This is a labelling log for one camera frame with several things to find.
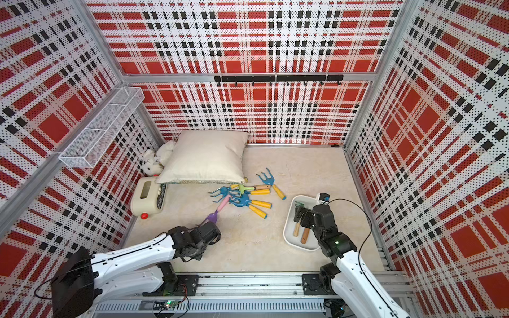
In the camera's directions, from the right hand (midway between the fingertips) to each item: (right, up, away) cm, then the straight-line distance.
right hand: (308, 210), depth 82 cm
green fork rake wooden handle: (-30, +7, +16) cm, 35 cm away
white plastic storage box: (+2, -14, +2) cm, 14 cm away
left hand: (-42, -12, +1) cm, 43 cm away
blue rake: (-15, +10, +23) cm, 29 cm away
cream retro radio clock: (-72, +5, +6) cm, 72 cm away
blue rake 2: (-40, +6, +18) cm, 44 cm away
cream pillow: (-50, +24, +22) cm, 60 cm away
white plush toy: (-78, +20, +22) cm, 84 cm away
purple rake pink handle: (-43, -5, +9) cm, 44 cm away
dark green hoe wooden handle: (-1, -12, +2) cm, 12 cm away
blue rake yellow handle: (-21, 0, +14) cm, 25 cm away
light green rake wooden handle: (-4, -9, +4) cm, 11 cm away
